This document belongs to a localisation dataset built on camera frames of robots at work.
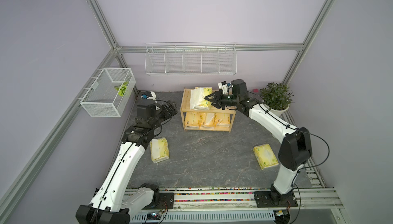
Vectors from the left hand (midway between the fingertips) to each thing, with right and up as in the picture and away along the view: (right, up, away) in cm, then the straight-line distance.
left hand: (171, 106), depth 72 cm
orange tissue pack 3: (+28, -9, +24) cm, 37 cm away
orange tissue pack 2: (+19, -9, +25) cm, 32 cm away
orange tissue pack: (+9, -9, +24) cm, 27 cm away
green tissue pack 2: (-10, -25, +15) cm, 31 cm away
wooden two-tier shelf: (+5, 0, +12) cm, 13 cm away
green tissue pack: (+12, +3, +6) cm, 14 cm away
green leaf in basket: (-28, +9, +8) cm, 31 cm away
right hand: (+16, +4, +6) cm, 18 cm away
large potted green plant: (+59, +5, +17) cm, 62 cm away
